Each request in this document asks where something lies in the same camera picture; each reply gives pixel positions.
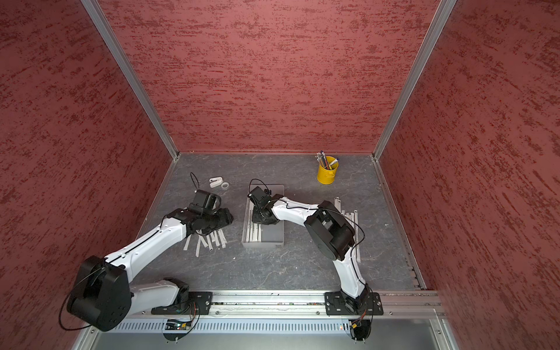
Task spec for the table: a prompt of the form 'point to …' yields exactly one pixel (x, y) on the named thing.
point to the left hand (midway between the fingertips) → (226, 224)
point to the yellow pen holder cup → (325, 176)
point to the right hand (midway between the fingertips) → (259, 222)
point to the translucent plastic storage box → (273, 235)
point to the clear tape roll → (224, 185)
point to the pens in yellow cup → (328, 162)
